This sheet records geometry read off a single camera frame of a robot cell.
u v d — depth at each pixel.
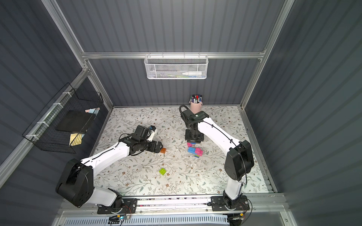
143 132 0.70
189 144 0.96
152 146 0.79
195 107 1.10
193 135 0.70
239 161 0.46
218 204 0.73
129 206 0.72
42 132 0.62
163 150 0.91
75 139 0.61
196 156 0.91
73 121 0.75
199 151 0.87
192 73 0.89
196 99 1.08
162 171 0.84
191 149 0.89
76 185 0.44
